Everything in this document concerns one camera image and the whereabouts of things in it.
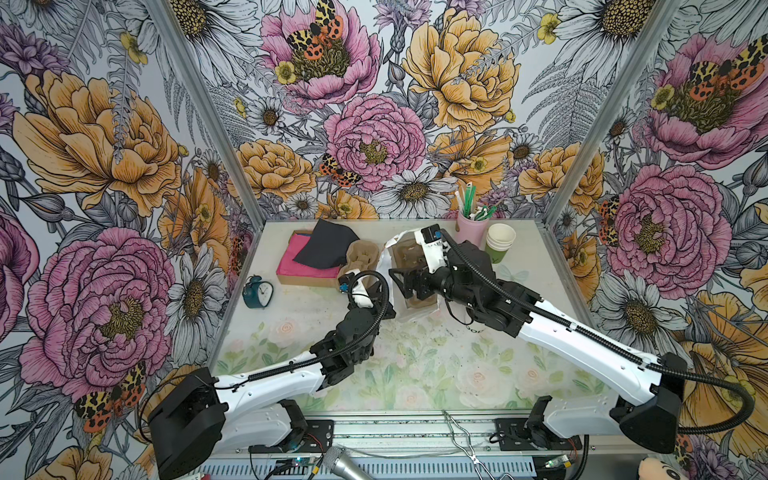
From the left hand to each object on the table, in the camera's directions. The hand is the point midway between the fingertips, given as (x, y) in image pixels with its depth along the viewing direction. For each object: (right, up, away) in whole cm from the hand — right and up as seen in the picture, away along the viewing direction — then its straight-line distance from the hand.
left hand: (387, 287), depth 77 cm
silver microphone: (-10, -39, -9) cm, 41 cm away
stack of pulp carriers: (-9, +7, +31) cm, 33 cm away
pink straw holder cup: (+30, +16, +30) cm, 46 cm away
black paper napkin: (-22, +11, +34) cm, 42 cm away
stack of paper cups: (+36, +13, +23) cm, 45 cm away
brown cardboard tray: (-26, -1, +24) cm, 36 cm away
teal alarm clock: (-40, -4, +16) cm, 43 cm away
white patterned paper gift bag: (+2, 0, -14) cm, 14 cm away
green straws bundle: (+27, +26, +28) cm, 47 cm away
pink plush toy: (+59, -36, -13) cm, 70 cm away
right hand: (+4, +4, -8) cm, 10 cm away
